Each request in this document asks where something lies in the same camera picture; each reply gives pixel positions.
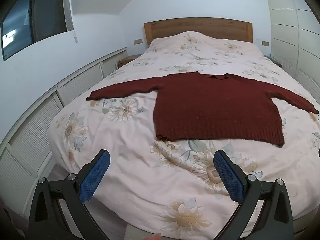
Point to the white wardrobe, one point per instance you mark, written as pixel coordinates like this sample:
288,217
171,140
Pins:
287,17

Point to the floral duvet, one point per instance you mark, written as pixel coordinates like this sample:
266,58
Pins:
125,135

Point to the wall switch plate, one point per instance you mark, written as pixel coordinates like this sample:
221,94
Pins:
138,41
265,43

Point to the white louvered cabinet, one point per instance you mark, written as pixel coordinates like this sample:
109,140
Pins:
37,120

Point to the wooden nightstand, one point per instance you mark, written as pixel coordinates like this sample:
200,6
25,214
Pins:
276,63
128,58

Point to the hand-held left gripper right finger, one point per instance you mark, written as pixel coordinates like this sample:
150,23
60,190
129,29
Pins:
228,177

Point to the dark window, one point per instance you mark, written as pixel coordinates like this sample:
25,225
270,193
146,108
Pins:
25,25

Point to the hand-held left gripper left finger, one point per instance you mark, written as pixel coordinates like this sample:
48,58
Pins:
96,177

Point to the wooden bed headboard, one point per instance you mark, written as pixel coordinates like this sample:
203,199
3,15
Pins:
200,26

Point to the dark red knit sweater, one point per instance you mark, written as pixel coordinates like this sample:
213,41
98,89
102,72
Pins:
212,105

